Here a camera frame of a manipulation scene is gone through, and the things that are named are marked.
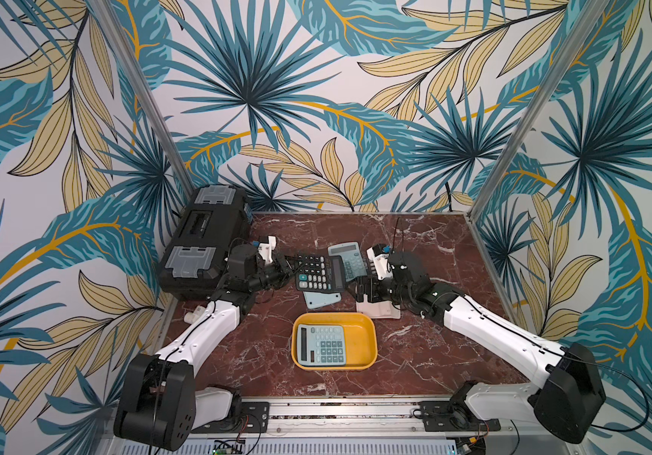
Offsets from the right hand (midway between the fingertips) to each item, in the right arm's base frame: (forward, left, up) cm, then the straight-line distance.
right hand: (355, 283), depth 78 cm
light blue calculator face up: (+18, -2, -16) cm, 24 cm away
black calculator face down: (+3, +10, +1) cm, 10 cm away
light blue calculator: (-11, +10, -16) cm, 22 cm away
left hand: (+5, +13, +4) cm, 14 cm away
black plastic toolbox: (+9, +46, 0) cm, 47 cm away
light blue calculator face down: (+4, +11, -16) cm, 20 cm away
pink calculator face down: (-1, -10, -15) cm, 18 cm away
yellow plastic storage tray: (-10, -2, -17) cm, 20 cm away
